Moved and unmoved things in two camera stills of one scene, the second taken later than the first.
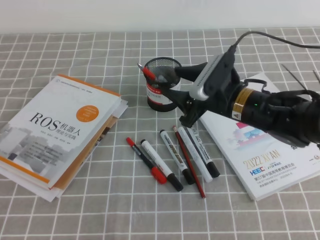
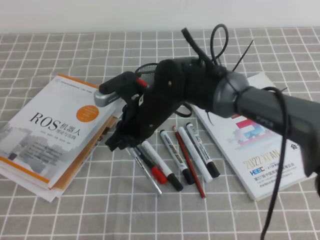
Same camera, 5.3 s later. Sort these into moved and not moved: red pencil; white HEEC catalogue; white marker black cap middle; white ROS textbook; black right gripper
Moved: black right gripper
Not moved: white ROS textbook; white marker black cap middle; white HEEC catalogue; red pencil
